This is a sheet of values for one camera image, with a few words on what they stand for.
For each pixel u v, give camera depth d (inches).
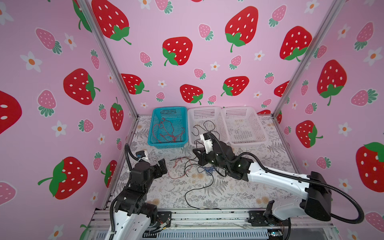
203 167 35.7
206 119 46.2
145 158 25.4
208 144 25.0
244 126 45.1
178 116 46.7
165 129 42.4
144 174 20.9
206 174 35.1
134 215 19.0
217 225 28.8
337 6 27.1
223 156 20.6
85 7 26.5
